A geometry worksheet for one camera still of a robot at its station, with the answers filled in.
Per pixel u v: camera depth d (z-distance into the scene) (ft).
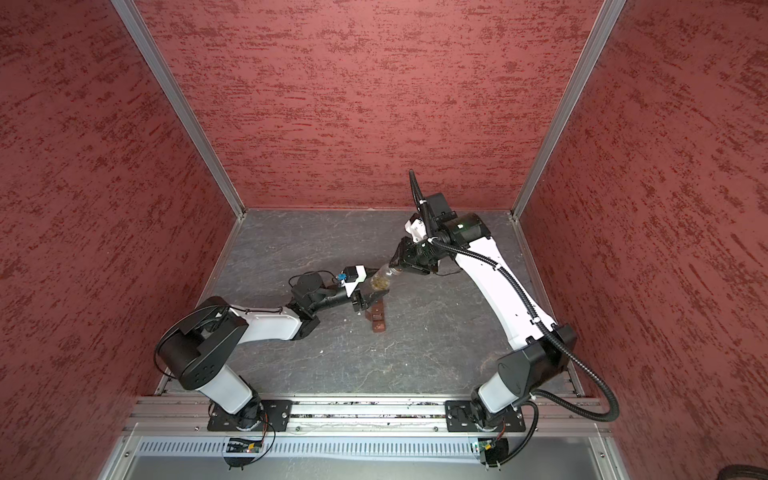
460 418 2.40
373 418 2.48
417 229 2.28
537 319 1.37
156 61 2.60
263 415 2.42
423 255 2.04
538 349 1.32
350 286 2.28
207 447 2.32
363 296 2.47
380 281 2.54
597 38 2.47
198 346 1.51
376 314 3.00
